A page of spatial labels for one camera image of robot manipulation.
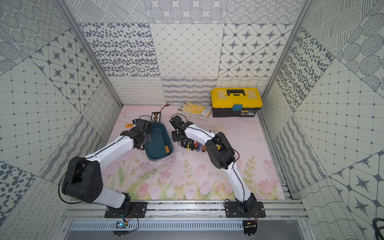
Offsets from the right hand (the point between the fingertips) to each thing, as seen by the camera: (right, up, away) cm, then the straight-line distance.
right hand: (179, 138), depth 100 cm
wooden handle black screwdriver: (+16, -6, -4) cm, 18 cm away
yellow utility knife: (-38, +8, +8) cm, 40 cm away
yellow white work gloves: (+14, +19, +16) cm, 28 cm away
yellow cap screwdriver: (+7, -5, -4) cm, 9 cm away
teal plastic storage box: (-11, -4, -4) cm, 13 cm away
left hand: (-21, +3, -10) cm, 23 cm away
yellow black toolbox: (+38, +24, +2) cm, 45 cm away
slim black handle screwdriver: (+2, -3, -2) cm, 4 cm away
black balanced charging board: (-19, +14, +12) cm, 27 cm away
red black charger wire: (-14, +25, +23) cm, 37 cm away
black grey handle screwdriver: (+9, -4, -2) cm, 10 cm away
